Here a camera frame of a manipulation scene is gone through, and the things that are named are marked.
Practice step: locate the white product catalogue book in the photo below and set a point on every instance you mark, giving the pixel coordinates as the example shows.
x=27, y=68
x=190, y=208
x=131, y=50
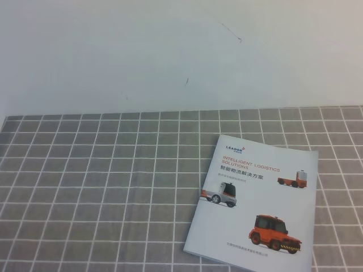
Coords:
x=257, y=207

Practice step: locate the grey checked tablecloth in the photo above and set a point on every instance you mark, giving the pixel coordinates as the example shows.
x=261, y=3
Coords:
x=117, y=191

